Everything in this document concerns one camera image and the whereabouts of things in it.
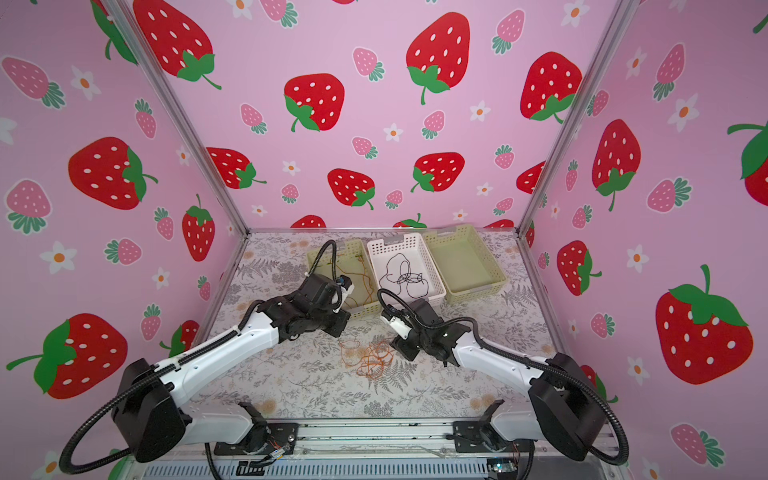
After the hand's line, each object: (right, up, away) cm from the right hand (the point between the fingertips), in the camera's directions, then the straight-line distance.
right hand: (394, 336), depth 84 cm
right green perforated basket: (+26, +20, +28) cm, 43 cm away
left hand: (-13, +6, -3) cm, 15 cm away
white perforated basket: (+4, +19, +19) cm, 27 cm away
